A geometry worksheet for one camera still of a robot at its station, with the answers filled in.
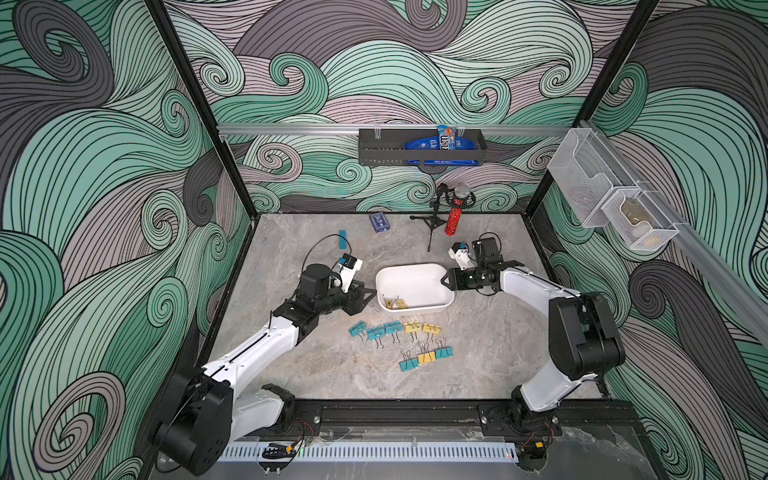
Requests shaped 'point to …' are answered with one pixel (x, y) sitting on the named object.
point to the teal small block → (343, 239)
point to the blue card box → (379, 222)
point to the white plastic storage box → (419, 286)
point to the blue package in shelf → (433, 143)
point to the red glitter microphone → (461, 192)
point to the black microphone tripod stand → (442, 197)
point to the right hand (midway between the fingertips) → (451, 280)
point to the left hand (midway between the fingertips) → (369, 285)
